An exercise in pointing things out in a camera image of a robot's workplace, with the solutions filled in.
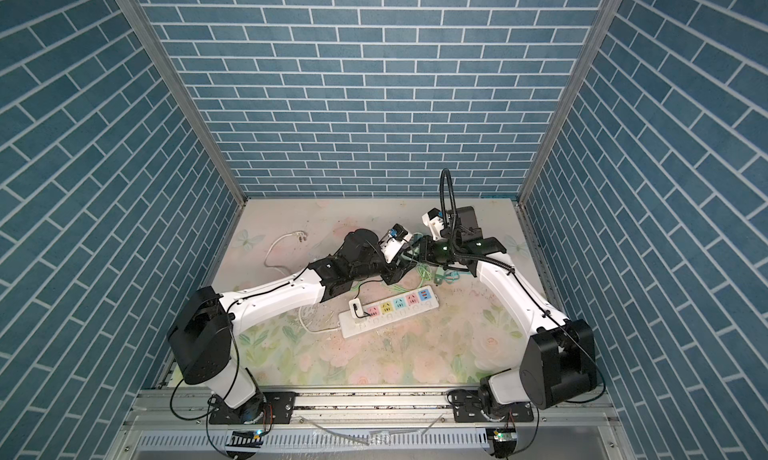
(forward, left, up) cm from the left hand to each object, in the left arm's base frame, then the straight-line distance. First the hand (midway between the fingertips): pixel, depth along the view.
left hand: (411, 258), depth 80 cm
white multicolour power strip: (-7, +6, -18) cm, 20 cm away
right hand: (+2, +1, +2) cm, 3 cm away
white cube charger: (-9, +14, -12) cm, 20 cm away
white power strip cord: (-12, +28, -21) cm, 36 cm away
